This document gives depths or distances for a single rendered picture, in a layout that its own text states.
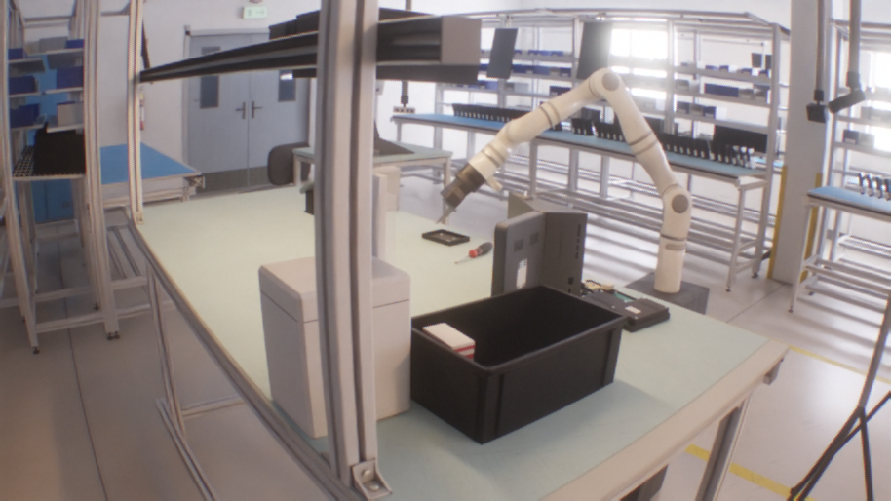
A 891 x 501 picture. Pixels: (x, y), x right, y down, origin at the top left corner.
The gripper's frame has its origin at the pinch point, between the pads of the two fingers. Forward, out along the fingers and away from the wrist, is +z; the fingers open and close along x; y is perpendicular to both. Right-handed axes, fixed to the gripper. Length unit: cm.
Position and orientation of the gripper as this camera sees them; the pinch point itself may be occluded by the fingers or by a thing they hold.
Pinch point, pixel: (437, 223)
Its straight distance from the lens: 176.7
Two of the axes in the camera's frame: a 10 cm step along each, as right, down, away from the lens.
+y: -6.7, -6.6, -3.4
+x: 2.2, 2.6, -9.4
